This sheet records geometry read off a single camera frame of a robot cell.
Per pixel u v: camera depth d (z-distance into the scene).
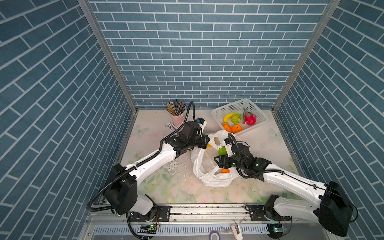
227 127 1.01
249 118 1.06
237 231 0.68
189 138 0.61
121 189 0.41
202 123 0.72
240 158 0.61
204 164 0.91
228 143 0.72
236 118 1.07
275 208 0.62
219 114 1.11
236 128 1.02
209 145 0.82
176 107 1.05
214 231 0.70
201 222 0.72
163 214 0.74
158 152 0.51
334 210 0.40
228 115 1.12
